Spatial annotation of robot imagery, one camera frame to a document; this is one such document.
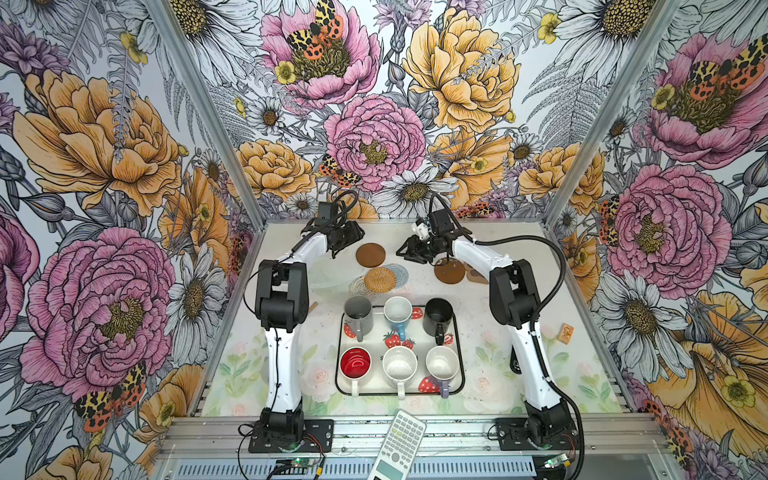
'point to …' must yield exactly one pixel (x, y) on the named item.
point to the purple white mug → (442, 363)
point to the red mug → (355, 363)
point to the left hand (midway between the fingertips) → (359, 241)
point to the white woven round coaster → (357, 287)
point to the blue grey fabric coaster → (401, 274)
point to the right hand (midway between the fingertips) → (403, 259)
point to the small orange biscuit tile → (565, 333)
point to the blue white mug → (397, 311)
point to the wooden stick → (313, 306)
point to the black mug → (438, 313)
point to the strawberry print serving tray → (384, 336)
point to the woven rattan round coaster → (380, 280)
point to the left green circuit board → (293, 466)
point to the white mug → (400, 364)
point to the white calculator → (399, 448)
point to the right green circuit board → (553, 462)
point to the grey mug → (358, 316)
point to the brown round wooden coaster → (449, 271)
